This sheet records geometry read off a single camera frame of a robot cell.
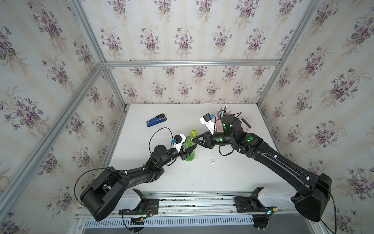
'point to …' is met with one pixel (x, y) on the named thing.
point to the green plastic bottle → (189, 144)
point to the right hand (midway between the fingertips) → (197, 140)
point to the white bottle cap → (212, 161)
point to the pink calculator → (246, 126)
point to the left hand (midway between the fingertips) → (195, 143)
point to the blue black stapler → (158, 119)
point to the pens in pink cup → (223, 112)
